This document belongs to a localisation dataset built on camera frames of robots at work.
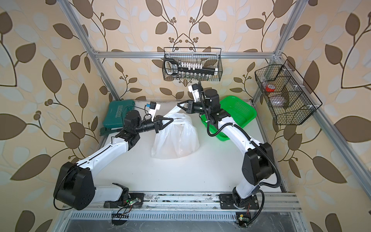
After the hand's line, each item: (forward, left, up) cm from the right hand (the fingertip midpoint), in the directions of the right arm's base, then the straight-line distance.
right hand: (178, 104), depth 75 cm
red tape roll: (+10, -52, 0) cm, 53 cm away
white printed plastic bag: (-11, +1, -18) cm, 21 cm away
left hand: (-7, +5, -3) cm, 9 cm away
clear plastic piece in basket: (+4, -56, -4) cm, 56 cm away
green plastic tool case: (+17, +50, -26) cm, 59 cm away
